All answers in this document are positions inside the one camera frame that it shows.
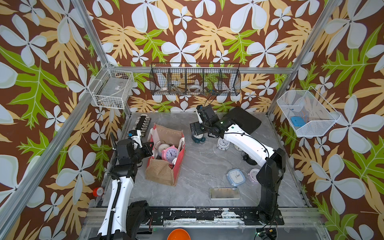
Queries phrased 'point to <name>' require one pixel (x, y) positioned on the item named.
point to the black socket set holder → (142, 124)
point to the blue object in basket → (298, 121)
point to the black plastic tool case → (248, 122)
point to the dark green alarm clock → (198, 139)
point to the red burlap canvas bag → (158, 170)
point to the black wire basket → (195, 79)
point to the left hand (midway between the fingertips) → (153, 141)
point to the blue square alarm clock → (235, 177)
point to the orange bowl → (179, 234)
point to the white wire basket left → (112, 87)
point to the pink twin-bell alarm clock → (169, 153)
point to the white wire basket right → (319, 115)
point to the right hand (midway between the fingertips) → (196, 125)
